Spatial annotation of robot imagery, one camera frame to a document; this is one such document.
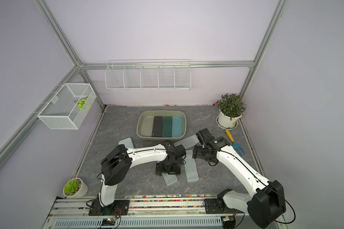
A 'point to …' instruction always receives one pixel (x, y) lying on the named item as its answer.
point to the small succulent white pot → (75, 187)
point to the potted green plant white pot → (231, 109)
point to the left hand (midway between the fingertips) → (170, 176)
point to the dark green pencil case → (166, 129)
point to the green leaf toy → (80, 102)
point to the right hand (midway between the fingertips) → (201, 154)
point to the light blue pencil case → (177, 127)
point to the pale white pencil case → (128, 142)
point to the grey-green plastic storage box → (145, 122)
